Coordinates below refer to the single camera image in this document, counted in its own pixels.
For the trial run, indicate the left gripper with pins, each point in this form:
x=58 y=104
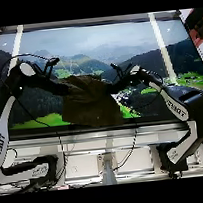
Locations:
x=60 y=87

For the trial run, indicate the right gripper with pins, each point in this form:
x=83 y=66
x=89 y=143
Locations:
x=120 y=84

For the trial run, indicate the brown garment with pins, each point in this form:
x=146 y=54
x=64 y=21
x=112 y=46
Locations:
x=89 y=102

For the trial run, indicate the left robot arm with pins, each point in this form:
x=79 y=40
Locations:
x=26 y=77

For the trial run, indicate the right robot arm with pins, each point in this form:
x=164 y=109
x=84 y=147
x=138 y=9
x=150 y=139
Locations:
x=176 y=99

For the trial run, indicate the silver frame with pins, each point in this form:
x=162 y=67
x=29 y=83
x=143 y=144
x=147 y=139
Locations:
x=93 y=139

